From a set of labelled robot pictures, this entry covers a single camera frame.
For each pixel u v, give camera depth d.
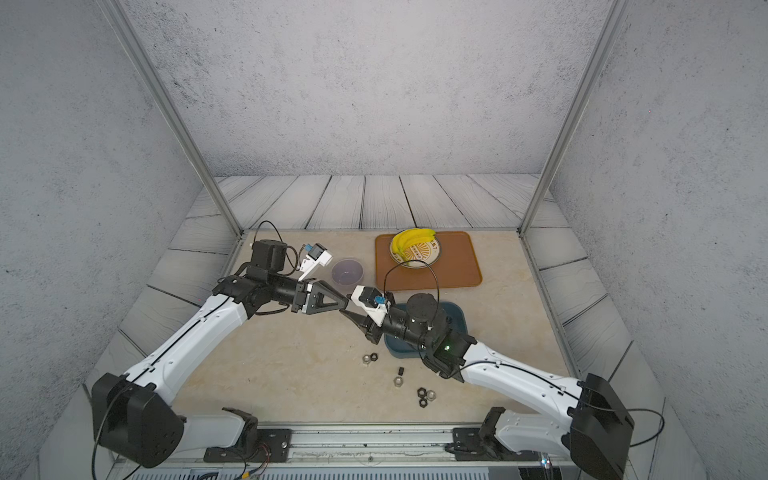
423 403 0.79
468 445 0.73
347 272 1.03
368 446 0.75
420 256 1.12
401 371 0.85
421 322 0.52
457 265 1.13
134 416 0.39
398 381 0.83
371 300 0.54
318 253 0.63
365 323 0.59
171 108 0.87
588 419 0.39
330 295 0.64
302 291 0.61
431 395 0.81
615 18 0.70
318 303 0.64
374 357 0.87
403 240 1.11
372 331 0.58
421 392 0.82
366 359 0.87
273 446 0.73
